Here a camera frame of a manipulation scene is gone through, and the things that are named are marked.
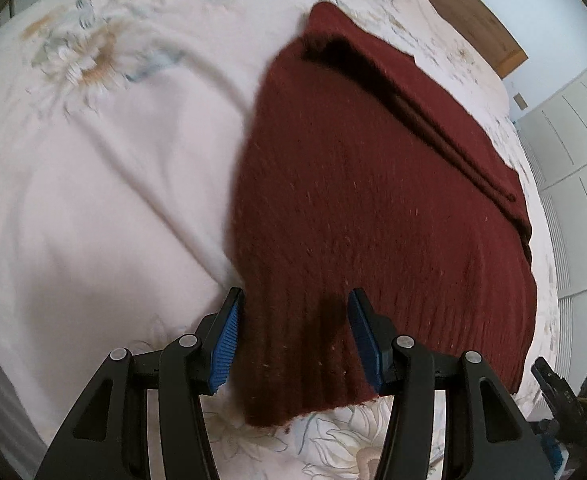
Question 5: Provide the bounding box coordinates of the dark red knit sweater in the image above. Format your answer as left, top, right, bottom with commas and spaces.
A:
231, 2, 536, 427

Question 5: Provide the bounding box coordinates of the white louvered wardrobe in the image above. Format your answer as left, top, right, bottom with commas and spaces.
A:
516, 69, 587, 389

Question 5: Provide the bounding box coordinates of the floral pink duvet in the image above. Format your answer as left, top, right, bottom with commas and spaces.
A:
0, 0, 559, 474

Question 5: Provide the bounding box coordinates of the wooden headboard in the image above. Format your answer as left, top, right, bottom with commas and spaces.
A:
429, 0, 528, 79

